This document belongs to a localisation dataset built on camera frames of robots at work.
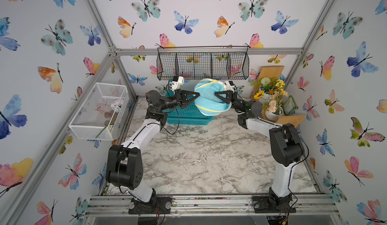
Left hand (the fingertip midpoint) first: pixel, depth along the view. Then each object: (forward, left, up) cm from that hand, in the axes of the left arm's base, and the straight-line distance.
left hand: (199, 96), depth 66 cm
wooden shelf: (+36, -50, -14) cm, 63 cm away
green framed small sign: (+25, -66, -36) cm, 79 cm away
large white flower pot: (+22, -44, -24) cm, 55 cm away
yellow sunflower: (+17, -36, -17) cm, 44 cm away
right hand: (0, -7, -2) cm, 7 cm away
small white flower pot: (+8, -43, -20) cm, 48 cm away
